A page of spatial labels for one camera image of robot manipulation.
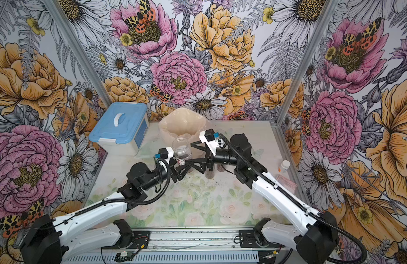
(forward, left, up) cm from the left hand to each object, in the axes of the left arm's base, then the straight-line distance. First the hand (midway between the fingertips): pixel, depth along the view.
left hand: (189, 161), depth 70 cm
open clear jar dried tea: (+6, -9, -22) cm, 25 cm away
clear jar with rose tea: (+1, +3, +9) cm, 9 cm away
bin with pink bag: (+31, +7, -8) cm, 33 cm away
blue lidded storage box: (+28, +40, -10) cm, 49 cm away
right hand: (-2, -1, +7) cm, 7 cm away
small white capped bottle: (+9, -50, -19) cm, 54 cm away
